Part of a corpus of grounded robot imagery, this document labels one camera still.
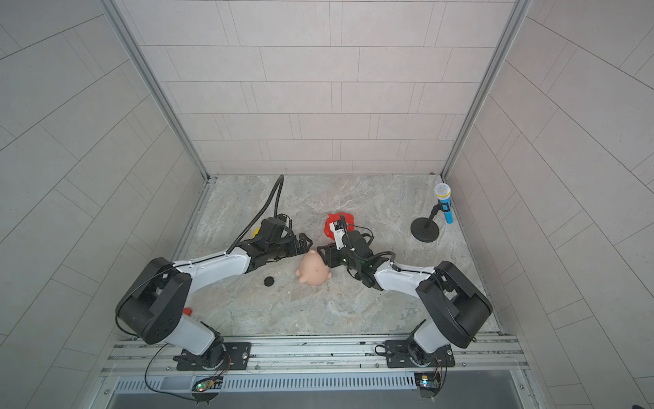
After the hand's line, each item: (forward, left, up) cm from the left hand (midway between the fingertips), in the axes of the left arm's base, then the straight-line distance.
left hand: (309, 243), depth 89 cm
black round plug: (-12, +13, -4) cm, 18 cm away
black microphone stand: (+8, -44, -3) cm, 45 cm away
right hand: (-3, -5, +2) cm, 6 cm away
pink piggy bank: (-11, -2, +4) cm, 12 cm away
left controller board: (-41, +22, -1) cm, 47 cm away
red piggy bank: (+8, -8, +5) cm, 13 cm away
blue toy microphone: (+7, -43, +21) cm, 48 cm away
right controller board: (-40, -35, -5) cm, 53 cm away
